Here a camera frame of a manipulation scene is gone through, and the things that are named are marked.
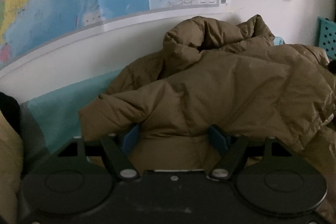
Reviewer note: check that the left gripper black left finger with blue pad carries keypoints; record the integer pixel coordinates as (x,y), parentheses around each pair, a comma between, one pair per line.
(113,149)

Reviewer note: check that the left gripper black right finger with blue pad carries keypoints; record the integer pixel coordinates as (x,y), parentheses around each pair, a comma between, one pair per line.
(235,150)

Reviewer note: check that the brown puffer down jacket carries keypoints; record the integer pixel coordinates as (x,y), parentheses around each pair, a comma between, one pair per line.
(212,72)

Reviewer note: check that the teal bed sheet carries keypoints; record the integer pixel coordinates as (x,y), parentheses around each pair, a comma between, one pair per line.
(51,120)

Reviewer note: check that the beige pillow with black edge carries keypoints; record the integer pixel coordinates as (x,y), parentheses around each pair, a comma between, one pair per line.
(11,157)

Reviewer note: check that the teal perforated plastic basket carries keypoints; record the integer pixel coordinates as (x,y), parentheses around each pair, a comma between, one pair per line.
(327,37)

